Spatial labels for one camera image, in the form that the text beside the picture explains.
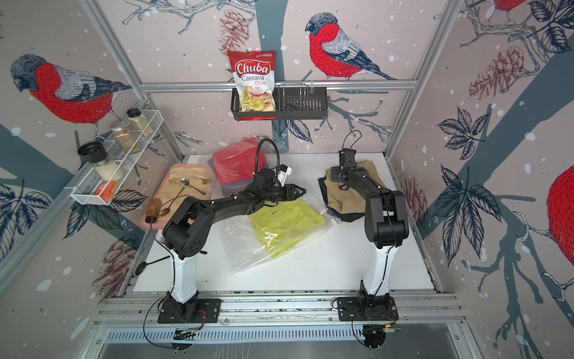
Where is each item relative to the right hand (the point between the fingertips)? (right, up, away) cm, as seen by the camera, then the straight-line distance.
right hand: (341, 171), depth 103 cm
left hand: (-17, -7, -14) cm, 23 cm away
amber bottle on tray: (-84, -17, -8) cm, 86 cm away
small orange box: (-79, -6, -37) cm, 87 cm away
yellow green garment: (-26, -22, -13) cm, 36 cm away
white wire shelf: (-85, -4, -31) cm, 91 cm away
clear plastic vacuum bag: (-42, -30, -17) cm, 54 cm away
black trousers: (0, -20, -10) cm, 22 cm away
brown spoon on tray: (-80, -18, -4) cm, 82 cm away
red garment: (-50, +5, +4) cm, 50 cm away
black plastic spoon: (-81, -37, -19) cm, 91 cm away
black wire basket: (-23, +33, +4) cm, 41 cm away
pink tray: (-82, -24, -8) cm, 86 cm away
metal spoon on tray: (-76, -5, +5) cm, 77 cm away
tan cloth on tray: (-80, -6, +7) cm, 80 cm away
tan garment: (0, -12, -11) cm, 16 cm away
